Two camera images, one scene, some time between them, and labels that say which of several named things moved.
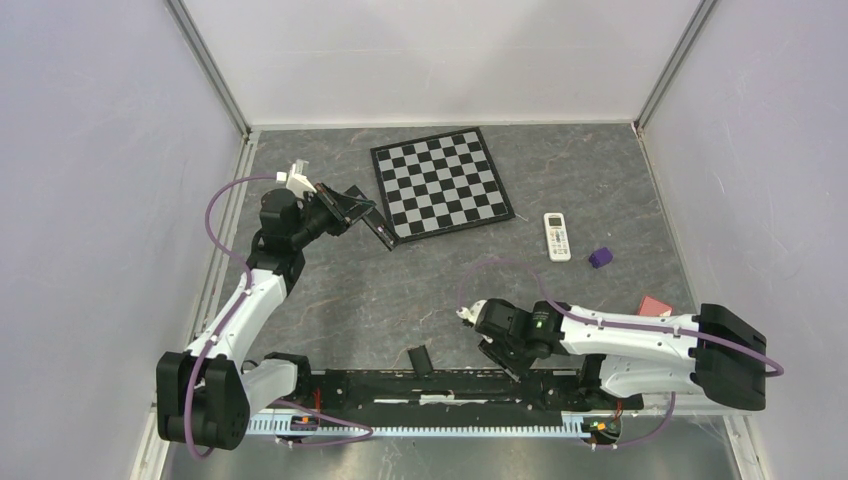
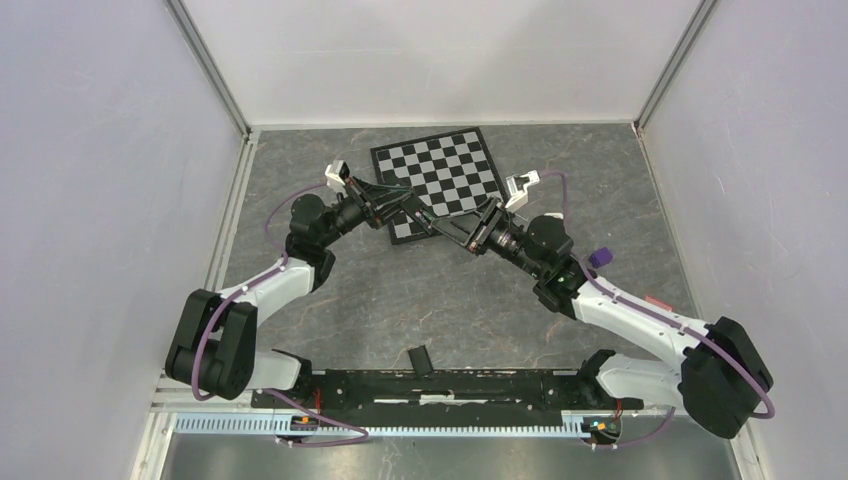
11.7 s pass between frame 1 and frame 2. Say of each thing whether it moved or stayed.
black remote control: moved
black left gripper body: moved
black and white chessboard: stayed
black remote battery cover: stayed
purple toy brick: stayed
